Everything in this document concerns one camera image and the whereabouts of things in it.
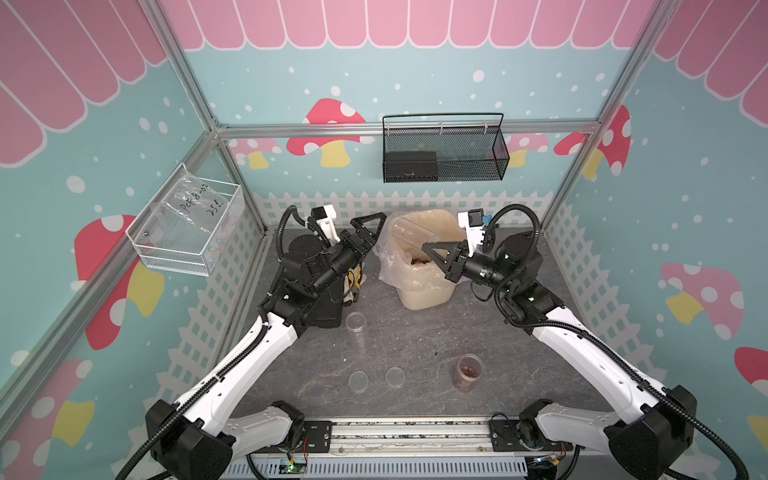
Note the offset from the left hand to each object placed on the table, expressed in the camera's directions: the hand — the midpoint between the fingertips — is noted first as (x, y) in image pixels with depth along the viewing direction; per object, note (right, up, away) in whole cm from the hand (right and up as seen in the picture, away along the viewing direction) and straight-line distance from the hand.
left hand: (384, 229), depth 65 cm
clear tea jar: (+6, -1, +6) cm, 9 cm away
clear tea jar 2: (-9, -30, +25) cm, 40 cm away
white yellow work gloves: (-11, -14, +37) cm, 41 cm away
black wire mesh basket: (+18, +29, +29) cm, 45 cm away
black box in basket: (+8, +23, +28) cm, 37 cm away
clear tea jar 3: (+23, -37, +17) cm, 47 cm away
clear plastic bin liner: (+4, -5, +15) cm, 16 cm away
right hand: (+9, -4, 0) cm, 10 cm away
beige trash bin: (+12, -19, +30) cm, 37 cm away
